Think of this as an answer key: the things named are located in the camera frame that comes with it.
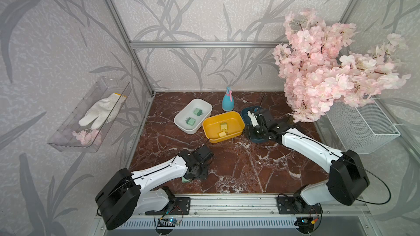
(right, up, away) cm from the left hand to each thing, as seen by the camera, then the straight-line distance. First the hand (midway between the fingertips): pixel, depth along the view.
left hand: (203, 176), depth 82 cm
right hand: (+22, +23, +5) cm, 33 cm away
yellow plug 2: (+10, +19, +14) cm, 26 cm away
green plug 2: (-6, +32, +25) cm, 41 cm away
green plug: (-11, +26, +20) cm, 34 cm away
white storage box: (-10, +28, +24) cm, 38 cm away
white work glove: (-40, +34, -15) cm, 54 cm away
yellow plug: (+10, +23, +17) cm, 30 cm away
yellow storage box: (+18, +23, +17) cm, 34 cm away
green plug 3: (-10, -2, 0) cm, 10 cm away
